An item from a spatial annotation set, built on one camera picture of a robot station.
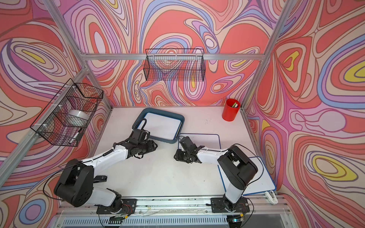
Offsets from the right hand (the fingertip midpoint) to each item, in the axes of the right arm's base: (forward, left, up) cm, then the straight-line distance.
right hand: (177, 161), depth 89 cm
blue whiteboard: (+28, +12, 0) cm, 31 cm away
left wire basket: (+9, +54, +34) cm, 64 cm away
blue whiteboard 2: (+14, -24, +1) cm, 27 cm away
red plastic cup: (+36, -42, +4) cm, 55 cm away
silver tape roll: (+10, +47, +34) cm, 59 cm away
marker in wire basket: (+3, +51, +26) cm, 57 cm away
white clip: (-22, -51, 0) cm, 56 cm away
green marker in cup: (+38, -44, +11) cm, 59 cm away
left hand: (+7, +13, +6) cm, 16 cm away
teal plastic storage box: (+38, +9, +4) cm, 39 cm away
